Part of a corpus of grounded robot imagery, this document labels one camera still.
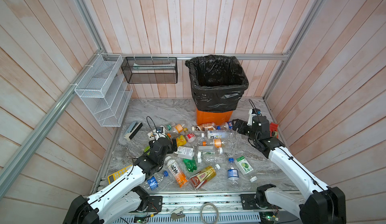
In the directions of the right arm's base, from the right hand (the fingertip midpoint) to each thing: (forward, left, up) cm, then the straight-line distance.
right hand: (239, 121), depth 83 cm
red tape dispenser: (+4, -27, -14) cm, 30 cm away
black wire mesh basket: (+39, +57, +7) cm, 69 cm away
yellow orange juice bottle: (-6, +34, -13) cm, 37 cm away
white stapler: (+4, +65, -14) cm, 67 cm away
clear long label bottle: (-1, +9, -13) cm, 16 cm away
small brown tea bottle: (+5, +17, -14) cm, 23 cm away
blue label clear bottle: (-31, +47, -14) cm, 58 cm away
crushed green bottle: (-20, +27, -15) cm, 37 cm away
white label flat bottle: (-15, +30, -12) cm, 36 cm away
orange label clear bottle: (-7, +11, -14) cm, 19 cm away
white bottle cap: (-27, -7, -16) cm, 32 cm away
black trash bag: (+33, +10, +1) cm, 34 cm away
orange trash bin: (+11, +10, -12) cm, 19 cm away
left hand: (-11, +40, -6) cm, 42 cm away
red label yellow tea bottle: (-28, +21, -13) cm, 37 cm away
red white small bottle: (-3, +27, -14) cm, 31 cm away
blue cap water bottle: (-25, +4, -14) cm, 29 cm away
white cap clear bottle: (-15, +15, -16) cm, 27 cm away
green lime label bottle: (-21, -3, -16) cm, 26 cm away
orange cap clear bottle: (+3, +36, -13) cm, 39 cm away
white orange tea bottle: (-28, +32, -14) cm, 45 cm away
